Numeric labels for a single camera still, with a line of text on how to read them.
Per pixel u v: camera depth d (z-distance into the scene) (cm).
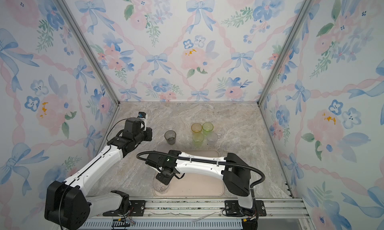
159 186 80
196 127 100
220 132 100
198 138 99
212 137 93
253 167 41
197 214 73
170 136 99
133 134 62
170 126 107
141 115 73
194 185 83
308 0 69
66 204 39
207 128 103
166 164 54
